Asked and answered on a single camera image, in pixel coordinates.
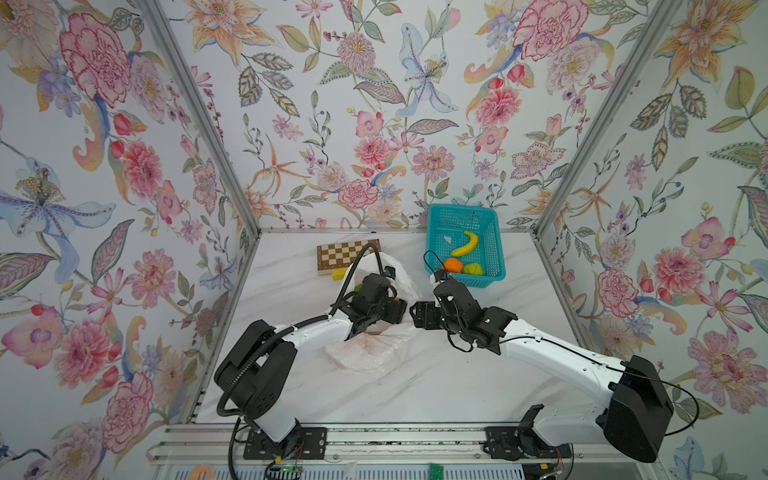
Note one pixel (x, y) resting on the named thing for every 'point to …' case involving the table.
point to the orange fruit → (453, 265)
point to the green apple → (473, 269)
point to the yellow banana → (470, 247)
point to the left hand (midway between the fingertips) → (402, 304)
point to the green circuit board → (436, 472)
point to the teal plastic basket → (466, 241)
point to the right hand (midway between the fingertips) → (418, 308)
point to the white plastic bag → (393, 345)
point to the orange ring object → (208, 470)
